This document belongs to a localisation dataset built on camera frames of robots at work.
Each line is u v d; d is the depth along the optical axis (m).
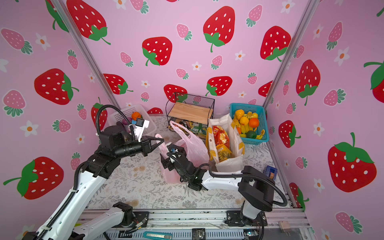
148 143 0.56
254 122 1.07
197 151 0.78
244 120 1.07
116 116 1.11
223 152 0.88
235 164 0.78
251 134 0.98
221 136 0.90
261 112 1.14
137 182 0.86
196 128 1.04
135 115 1.14
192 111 1.05
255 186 0.48
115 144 0.50
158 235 0.70
